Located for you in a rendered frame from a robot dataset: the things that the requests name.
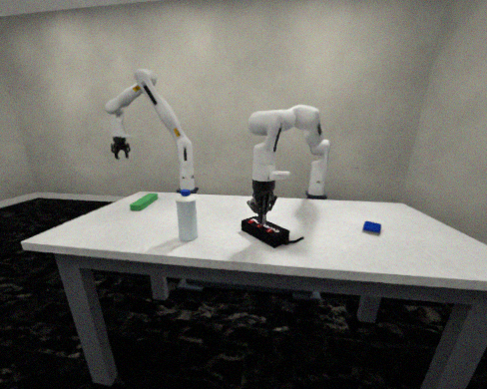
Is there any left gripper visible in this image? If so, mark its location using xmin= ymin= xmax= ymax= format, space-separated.
xmin=246 ymin=180 xmax=277 ymax=225

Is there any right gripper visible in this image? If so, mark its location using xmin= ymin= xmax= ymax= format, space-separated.
xmin=111 ymin=137 xmax=131 ymax=160

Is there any white bottle with blue cap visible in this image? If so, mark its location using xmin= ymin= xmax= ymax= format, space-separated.
xmin=176 ymin=190 xmax=198 ymax=241

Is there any black power strip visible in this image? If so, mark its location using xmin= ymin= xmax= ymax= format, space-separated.
xmin=242 ymin=215 xmax=304 ymax=248

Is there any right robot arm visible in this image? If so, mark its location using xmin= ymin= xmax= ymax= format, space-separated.
xmin=105 ymin=69 xmax=195 ymax=191

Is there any green rectangular block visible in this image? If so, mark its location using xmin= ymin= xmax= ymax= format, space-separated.
xmin=130 ymin=194 xmax=158 ymax=210

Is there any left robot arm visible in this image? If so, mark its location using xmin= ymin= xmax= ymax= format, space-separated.
xmin=248 ymin=105 xmax=330 ymax=195

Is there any small blue rectangular block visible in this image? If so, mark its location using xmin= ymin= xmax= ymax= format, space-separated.
xmin=362 ymin=220 xmax=382 ymax=235

